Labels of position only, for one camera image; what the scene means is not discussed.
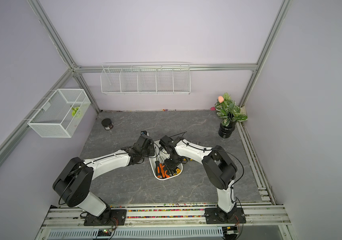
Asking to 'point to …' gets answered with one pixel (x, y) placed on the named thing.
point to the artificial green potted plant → (227, 110)
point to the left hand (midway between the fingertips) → (151, 148)
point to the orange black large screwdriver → (158, 168)
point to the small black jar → (107, 124)
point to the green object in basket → (75, 110)
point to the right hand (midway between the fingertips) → (173, 163)
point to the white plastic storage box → (161, 156)
